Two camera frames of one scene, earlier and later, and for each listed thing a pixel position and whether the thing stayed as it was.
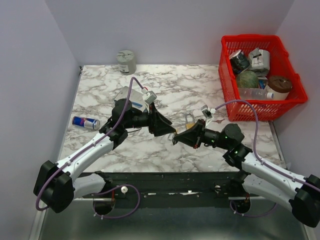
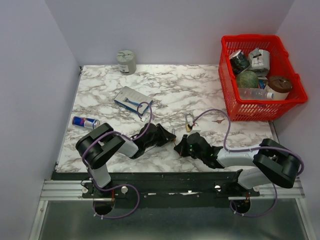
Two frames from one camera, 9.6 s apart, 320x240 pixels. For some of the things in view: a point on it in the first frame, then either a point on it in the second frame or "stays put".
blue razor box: [137, 98] stays put
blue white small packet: [261, 84] stays put
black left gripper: [158, 125] -> [167, 137]
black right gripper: [193, 136] -> [181, 146]
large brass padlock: [189, 125] stays put
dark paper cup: [239, 61] stays put
